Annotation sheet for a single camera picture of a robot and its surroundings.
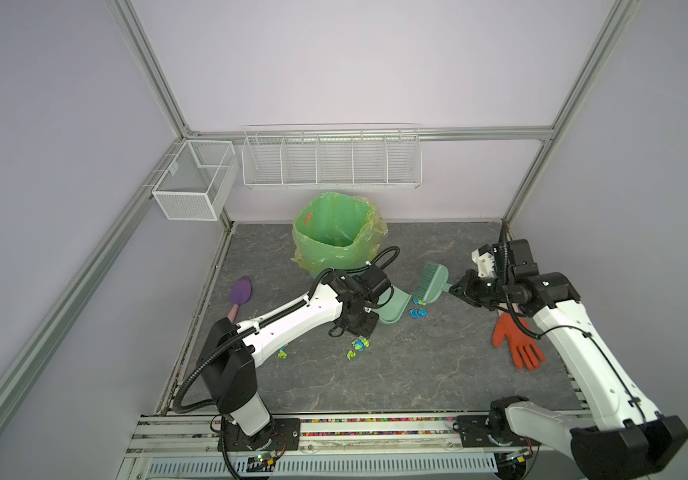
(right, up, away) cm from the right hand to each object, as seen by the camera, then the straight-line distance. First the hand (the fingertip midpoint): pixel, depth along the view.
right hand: (452, 292), depth 75 cm
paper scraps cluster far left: (-46, -20, +12) cm, 51 cm away
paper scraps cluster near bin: (-5, -9, +19) cm, 22 cm away
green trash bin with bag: (-31, +17, +30) cm, 47 cm away
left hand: (-23, -11, +3) cm, 26 cm away
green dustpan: (-13, -6, +10) cm, 18 cm away
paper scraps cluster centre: (-23, -18, +14) cm, 33 cm away
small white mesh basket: (-80, +35, +28) cm, 91 cm away
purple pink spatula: (-64, -4, +27) cm, 70 cm away
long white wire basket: (-31, +42, +24) cm, 57 cm away
